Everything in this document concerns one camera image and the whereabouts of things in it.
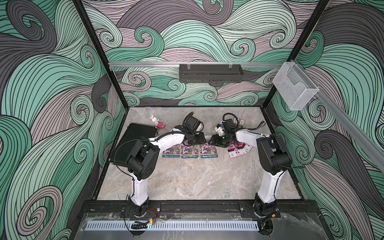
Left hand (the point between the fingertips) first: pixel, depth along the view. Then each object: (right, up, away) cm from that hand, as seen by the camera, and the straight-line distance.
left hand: (205, 139), depth 89 cm
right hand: (+4, -4, +7) cm, 10 cm away
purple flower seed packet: (-8, -8, +4) cm, 13 cm away
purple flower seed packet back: (+2, -8, +5) cm, 10 cm away
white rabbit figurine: (-34, +12, +14) cm, 39 cm away
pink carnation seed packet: (+20, -9, +5) cm, 22 cm away
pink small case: (-31, +8, +18) cm, 36 cm away
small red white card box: (+30, +10, +20) cm, 38 cm away
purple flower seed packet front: (-20, -9, +5) cm, 22 cm away
